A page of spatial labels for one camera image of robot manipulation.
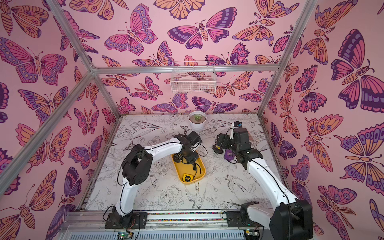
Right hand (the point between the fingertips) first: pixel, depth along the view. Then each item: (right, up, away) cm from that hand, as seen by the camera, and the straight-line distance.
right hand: (221, 137), depth 82 cm
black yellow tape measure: (0, -8, +15) cm, 17 cm away
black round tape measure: (-25, -13, +10) cm, 30 cm away
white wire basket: (-15, +38, +13) cm, 42 cm away
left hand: (-16, -12, +14) cm, 24 cm away
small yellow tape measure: (-19, -23, +3) cm, 30 cm away
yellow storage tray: (-13, -20, +9) cm, 26 cm away
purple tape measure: (+7, -12, +13) cm, 19 cm away
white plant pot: (-13, +11, +21) cm, 27 cm away
